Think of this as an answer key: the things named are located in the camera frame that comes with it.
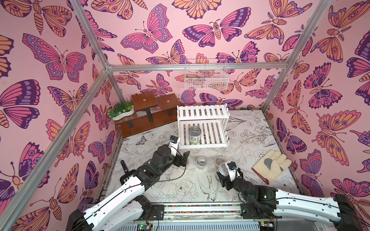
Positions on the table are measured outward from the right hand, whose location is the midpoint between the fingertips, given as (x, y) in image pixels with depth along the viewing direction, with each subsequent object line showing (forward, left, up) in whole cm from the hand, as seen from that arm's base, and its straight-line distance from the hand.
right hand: (221, 171), depth 77 cm
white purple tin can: (+17, +14, +11) cm, 24 cm away
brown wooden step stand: (+44, +47, +1) cm, 64 cm away
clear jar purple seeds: (+7, +10, -4) cm, 13 cm away
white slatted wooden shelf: (+23, +5, +17) cm, 29 cm away
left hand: (+9, +21, +10) cm, 25 cm away
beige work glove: (+9, -32, -9) cm, 35 cm away
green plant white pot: (+34, +61, +12) cm, 71 cm away
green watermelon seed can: (0, 0, +4) cm, 4 cm away
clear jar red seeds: (+9, 0, -5) cm, 10 cm away
